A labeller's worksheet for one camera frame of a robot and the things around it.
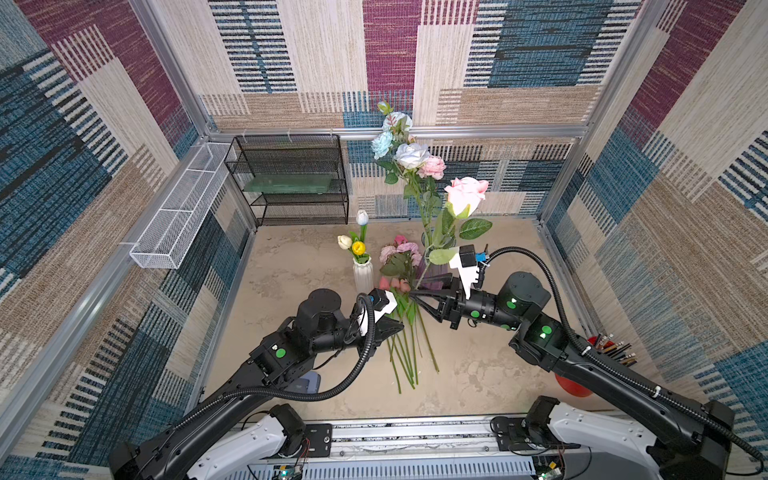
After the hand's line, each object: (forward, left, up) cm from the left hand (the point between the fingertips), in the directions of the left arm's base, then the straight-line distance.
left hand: (400, 325), depth 64 cm
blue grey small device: (-4, +24, -24) cm, 34 cm away
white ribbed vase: (+23, +9, -14) cm, 28 cm away
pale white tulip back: (+29, +9, +3) cm, 31 cm away
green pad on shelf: (+50, +33, -1) cm, 60 cm away
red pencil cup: (0, -51, -13) cm, 52 cm away
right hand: (+3, -3, +7) cm, 9 cm away
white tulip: (+22, +13, +2) cm, 25 cm away
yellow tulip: (+18, +9, +4) cm, 21 cm away
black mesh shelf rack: (+62, +34, +2) cm, 70 cm away
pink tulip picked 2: (+1, -1, +5) cm, 5 cm away
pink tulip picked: (+1, +1, -27) cm, 27 cm away
